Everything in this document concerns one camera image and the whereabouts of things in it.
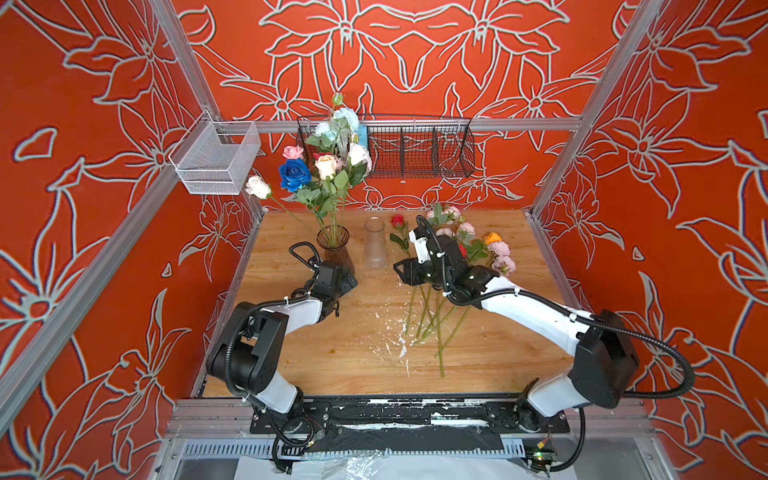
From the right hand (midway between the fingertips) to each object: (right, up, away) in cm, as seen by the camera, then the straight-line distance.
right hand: (395, 263), depth 80 cm
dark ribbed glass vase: (-18, +7, +8) cm, 21 cm away
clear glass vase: (-6, +5, +14) cm, 16 cm away
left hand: (-17, -6, +15) cm, 24 cm away
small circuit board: (+34, -45, -12) cm, 57 cm away
